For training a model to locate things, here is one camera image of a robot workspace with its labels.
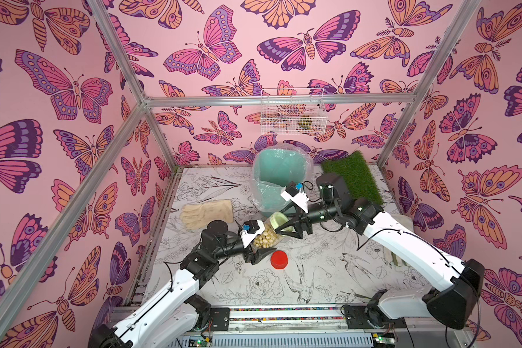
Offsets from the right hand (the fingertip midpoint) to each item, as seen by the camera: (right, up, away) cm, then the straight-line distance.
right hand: (281, 218), depth 66 cm
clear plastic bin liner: (+8, +26, +25) cm, 37 cm away
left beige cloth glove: (-37, -4, +34) cm, 50 cm away
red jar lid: (+1, -20, +21) cm, 29 cm away
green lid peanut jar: (-4, -6, -1) cm, 7 cm away
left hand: (-3, -6, +5) cm, 9 cm away
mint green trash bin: (-1, +18, +31) cm, 36 cm away
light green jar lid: (-1, 0, -1) cm, 1 cm away
